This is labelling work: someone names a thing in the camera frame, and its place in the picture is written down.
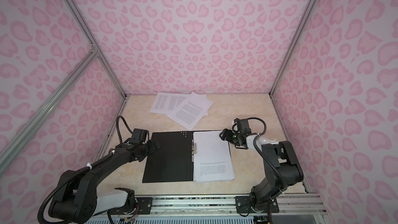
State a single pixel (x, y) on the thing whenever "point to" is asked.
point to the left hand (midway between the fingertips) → (155, 145)
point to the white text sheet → (188, 111)
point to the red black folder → (173, 162)
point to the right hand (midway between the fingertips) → (225, 135)
